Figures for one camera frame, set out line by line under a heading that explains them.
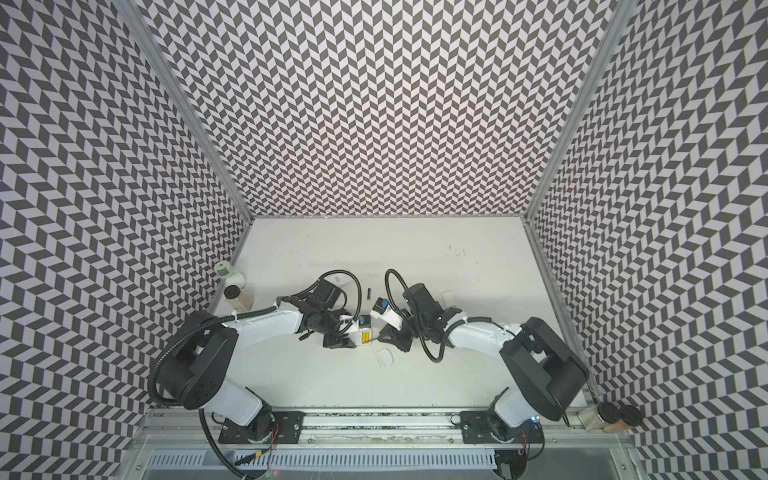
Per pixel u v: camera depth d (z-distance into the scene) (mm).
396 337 737
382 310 737
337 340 783
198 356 444
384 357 845
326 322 754
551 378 433
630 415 706
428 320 678
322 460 692
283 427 722
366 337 867
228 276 914
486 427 642
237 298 864
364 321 770
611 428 736
